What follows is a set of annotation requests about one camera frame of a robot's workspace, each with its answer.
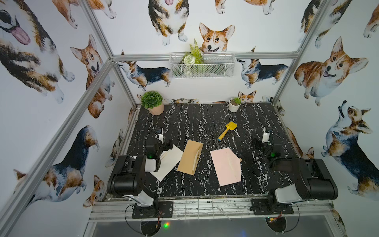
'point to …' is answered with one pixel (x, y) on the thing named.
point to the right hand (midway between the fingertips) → (259, 134)
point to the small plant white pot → (234, 104)
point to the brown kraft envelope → (190, 157)
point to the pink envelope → (227, 166)
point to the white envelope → (169, 159)
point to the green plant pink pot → (153, 101)
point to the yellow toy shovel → (230, 126)
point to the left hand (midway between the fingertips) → (165, 133)
